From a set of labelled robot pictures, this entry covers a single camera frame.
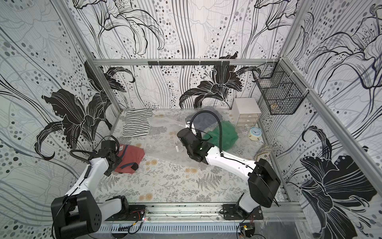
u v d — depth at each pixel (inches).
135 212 28.3
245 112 38.6
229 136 39.6
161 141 39.9
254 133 39.0
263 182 16.1
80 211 15.7
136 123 44.2
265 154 35.4
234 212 28.3
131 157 35.7
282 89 34.7
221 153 20.1
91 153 27.8
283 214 27.9
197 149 23.0
